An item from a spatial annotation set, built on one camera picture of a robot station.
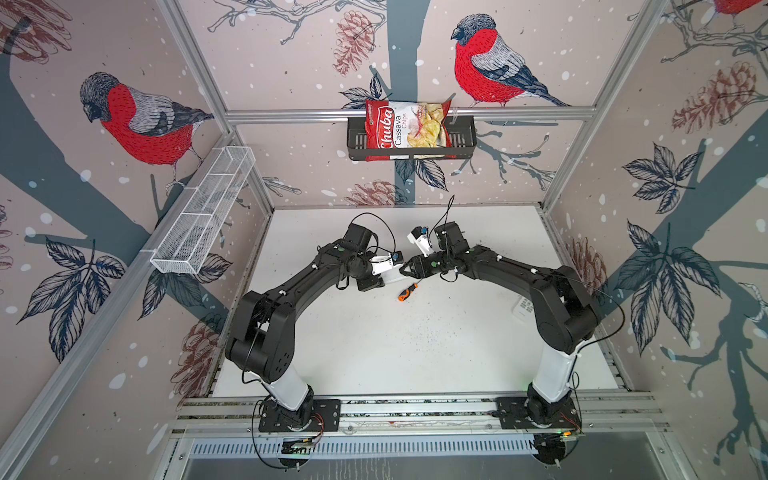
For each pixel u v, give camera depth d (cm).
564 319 49
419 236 83
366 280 79
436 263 80
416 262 81
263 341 45
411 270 88
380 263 78
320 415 73
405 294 95
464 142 94
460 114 91
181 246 71
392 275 87
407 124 88
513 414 73
